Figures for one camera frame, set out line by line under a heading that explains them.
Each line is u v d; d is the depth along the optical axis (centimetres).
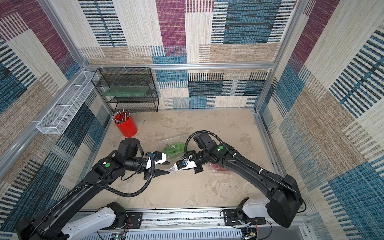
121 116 99
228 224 73
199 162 63
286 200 40
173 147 91
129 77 102
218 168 87
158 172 60
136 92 99
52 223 39
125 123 97
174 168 59
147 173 58
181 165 57
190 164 60
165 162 58
